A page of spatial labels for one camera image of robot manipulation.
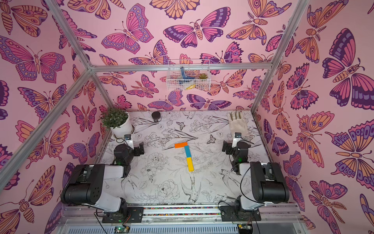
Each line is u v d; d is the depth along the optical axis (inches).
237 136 31.8
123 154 28.2
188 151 38.3
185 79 36.5
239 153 28.4
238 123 44.4
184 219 28.7
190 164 36.1
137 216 28.8
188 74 37.3
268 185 17.7
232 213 28.7
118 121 36.5
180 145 39.5
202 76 36.3
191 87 33.8
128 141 32.1
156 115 44.8
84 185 18.3
